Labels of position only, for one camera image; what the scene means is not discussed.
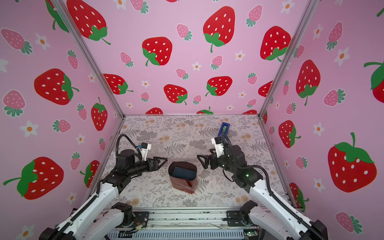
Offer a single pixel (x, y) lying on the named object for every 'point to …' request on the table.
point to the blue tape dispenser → (224, 129)
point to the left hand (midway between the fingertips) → (163, 160)
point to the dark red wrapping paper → (180, 183)
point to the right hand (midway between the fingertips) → (203, 153)
